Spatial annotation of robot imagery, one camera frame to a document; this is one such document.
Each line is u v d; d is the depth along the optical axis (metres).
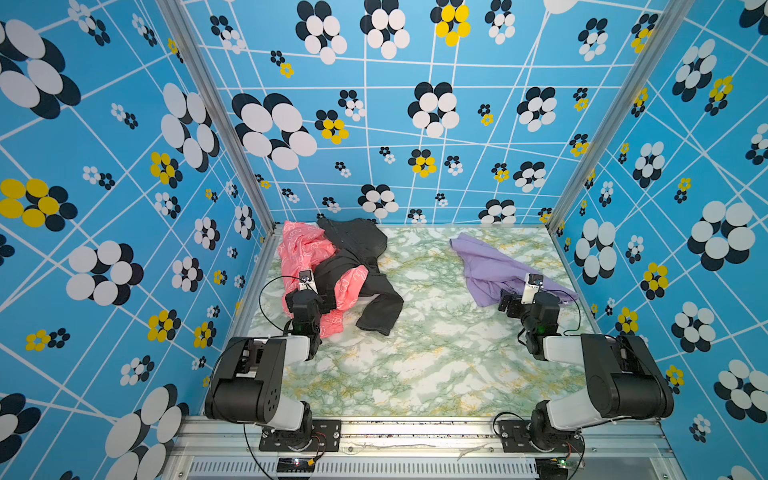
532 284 0.81
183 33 0.71
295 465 0.72
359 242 1.09
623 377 0.45
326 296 0.84
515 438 0.72
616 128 0.89
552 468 0.70
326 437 0.72
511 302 0.85
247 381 0.44
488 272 1.04
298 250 0.94
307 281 0.78
